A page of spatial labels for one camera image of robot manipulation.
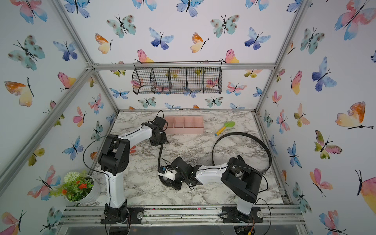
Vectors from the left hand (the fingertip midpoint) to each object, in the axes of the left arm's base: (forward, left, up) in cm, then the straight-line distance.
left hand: (165, 140), depth 100 cm
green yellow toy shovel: (+14, -46, -1) cm, 48 cm away
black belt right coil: (+3, -40, -1) cm, 40 cm away
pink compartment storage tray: (+17, -13, -4) cm, 22 cm away
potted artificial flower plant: (-34, +34, +14) cm, 50 cm away
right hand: (-27, -4, +1) cm, 28 cm away
